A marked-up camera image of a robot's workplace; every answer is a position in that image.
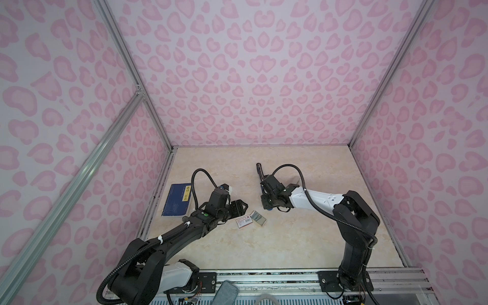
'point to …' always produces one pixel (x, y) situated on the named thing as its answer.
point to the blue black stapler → (259, 167)
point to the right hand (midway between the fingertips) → (266, 199)
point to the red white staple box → (244, 221)
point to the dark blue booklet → (178, 199)
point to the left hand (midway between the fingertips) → (245, 204)
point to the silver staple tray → (257, 217)
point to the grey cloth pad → (226, 294)
